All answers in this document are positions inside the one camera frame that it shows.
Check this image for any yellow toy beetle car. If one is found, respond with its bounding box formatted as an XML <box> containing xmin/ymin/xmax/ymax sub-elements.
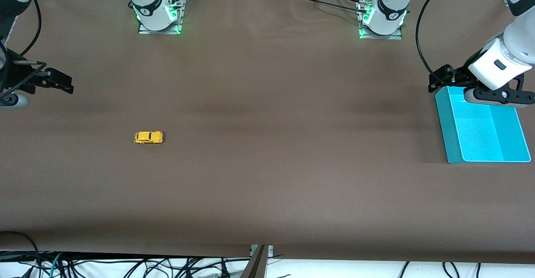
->
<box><xmin>134</xmin><ymin>131</ymin><xmax>164</xmax><ymax>145</ymax></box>

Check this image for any teal plastic bin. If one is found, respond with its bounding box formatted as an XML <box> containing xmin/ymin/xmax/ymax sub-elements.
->
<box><xmin>435</xmin><ymin>86</ymin><xmax>532</xmax><ymax>165</ymax></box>

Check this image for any brown table cover sheet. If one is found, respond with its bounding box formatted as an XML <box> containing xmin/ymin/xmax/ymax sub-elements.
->
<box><xmin>0</xmin><ymin>0</ymin><xmax>535</xmax><ymax>264</ymax></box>

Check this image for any aluminium profile beam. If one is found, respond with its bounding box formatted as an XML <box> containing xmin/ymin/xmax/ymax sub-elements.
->
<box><xmin>240</xmin><ymin>245</ymin><xmax>274</xmax><ymax>278</ymax></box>

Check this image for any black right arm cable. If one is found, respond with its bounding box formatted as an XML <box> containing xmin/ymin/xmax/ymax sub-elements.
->
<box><xmin>19</xmin><ymin>0</ymin><xmax>43</xmax><ymax>57</ymax></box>

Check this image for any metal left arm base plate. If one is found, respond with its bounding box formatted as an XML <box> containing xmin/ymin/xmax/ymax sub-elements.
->
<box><xmin>359</xmin><ymin>26</ymin><xmax>403</xmax><ymax>41</ymax></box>

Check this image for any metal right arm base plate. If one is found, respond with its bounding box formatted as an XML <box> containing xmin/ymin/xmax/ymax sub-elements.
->
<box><xmin>138</xmin><ymin>18</ymin><xmax>183</xmax><ymax>35</ymax></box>

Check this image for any long black base cable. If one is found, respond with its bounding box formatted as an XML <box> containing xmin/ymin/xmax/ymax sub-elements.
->
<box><xmin>288</xmin><ymin>0</ymin><xmax>368</xmax><ymax>12</ymax></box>

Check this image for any black looped floor cable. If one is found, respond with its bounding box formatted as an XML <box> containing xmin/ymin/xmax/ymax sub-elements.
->
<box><xmin>0</xmin><ymin>231</ymin><xmax>43</xmax><ymax>278</ymax></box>

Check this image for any teal floor cable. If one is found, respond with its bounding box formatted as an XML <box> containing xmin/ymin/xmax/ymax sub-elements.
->
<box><xmin>48</xmin><ymin>252</ymin><xmax>64</xmax><ymax>278</ymax></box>

